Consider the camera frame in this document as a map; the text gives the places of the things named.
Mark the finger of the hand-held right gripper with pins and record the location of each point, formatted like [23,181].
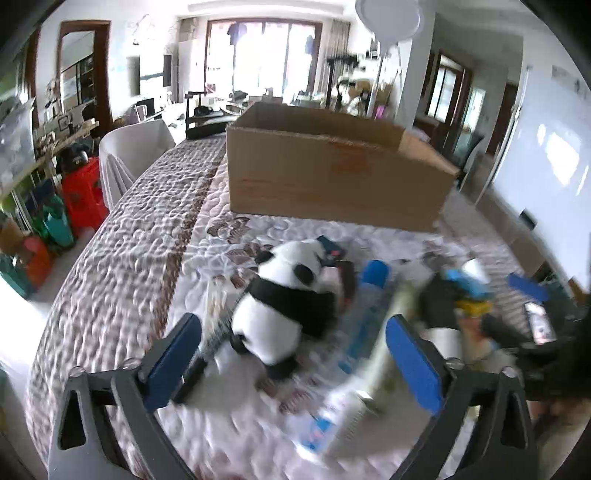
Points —
[528,286]

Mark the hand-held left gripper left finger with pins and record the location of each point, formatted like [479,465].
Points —
[170,367]

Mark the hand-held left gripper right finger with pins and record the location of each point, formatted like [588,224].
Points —
[413,364]

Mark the green white snack packet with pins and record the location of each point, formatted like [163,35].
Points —
[390,350]

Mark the dark remote control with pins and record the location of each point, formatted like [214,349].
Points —
[203,364]

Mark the white cup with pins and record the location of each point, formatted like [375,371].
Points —
[445,344]

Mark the toy figure with blue cap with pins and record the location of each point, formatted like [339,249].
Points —
[471,290]

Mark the blue capped bottle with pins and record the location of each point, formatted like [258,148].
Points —
[369,295]

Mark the white blue packet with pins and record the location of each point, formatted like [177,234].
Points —
[337,424]

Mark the panda plush toy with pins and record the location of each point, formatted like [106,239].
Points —
[268,318]

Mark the brown cardboard box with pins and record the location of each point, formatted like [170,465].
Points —
[332,184]

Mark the smartphone with lit screen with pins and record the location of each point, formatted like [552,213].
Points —
[539,322]

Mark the green plastic basket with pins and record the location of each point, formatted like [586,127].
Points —
[59,226]

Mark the red plastic stool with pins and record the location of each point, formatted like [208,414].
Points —
[85,194]

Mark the wooden door with glass panes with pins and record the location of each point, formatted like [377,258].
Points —
[445,92]

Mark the white covered chair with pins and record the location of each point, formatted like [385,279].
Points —
[134,157]

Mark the black cap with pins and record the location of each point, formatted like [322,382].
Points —
[74,159]

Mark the flat screen television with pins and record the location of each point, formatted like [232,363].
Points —
[152,74]

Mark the round white ceiling lamp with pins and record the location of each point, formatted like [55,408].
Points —
[388,18]

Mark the wooden framed mirror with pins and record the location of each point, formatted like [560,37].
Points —
[78,69]

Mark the glass balcony door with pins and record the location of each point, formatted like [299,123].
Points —
[263,60]

